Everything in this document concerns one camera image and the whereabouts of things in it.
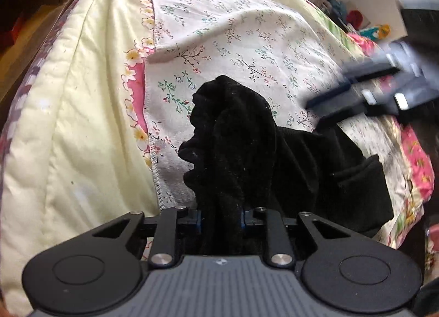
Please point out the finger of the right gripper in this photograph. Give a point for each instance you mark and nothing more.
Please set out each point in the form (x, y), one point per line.
(371, 68)
(336, 106)

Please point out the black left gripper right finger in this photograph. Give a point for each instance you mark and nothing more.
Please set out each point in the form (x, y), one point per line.
(316, 266)

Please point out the pile of colourful clothes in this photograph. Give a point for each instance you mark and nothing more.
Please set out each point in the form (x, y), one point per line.
(351, 20)

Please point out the black pants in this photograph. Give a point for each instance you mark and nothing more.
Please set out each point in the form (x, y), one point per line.
(241, 159)

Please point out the floral white bed sheet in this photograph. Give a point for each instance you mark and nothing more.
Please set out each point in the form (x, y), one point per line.
(282, 49)

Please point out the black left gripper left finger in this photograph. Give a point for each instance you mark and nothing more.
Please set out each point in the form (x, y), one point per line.
(98, 270)

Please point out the cream pink quilt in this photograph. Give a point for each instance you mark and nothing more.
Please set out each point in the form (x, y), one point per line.
(77, 149)

